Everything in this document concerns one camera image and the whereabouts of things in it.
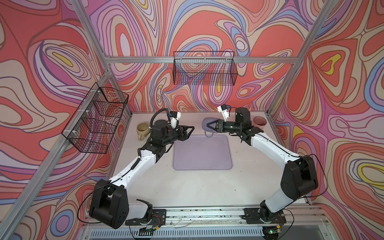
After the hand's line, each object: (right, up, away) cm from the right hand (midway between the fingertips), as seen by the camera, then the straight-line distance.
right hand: (209, 127), depth 80 cm
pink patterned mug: (+37, +4, +21) cm, 43 cm away
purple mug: (0, -2, +2) cm, 3 cm away
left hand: (-9, 0, -3) cm, 10 cm away
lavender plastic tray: (-6, -16, +16) cm, 23 cm away
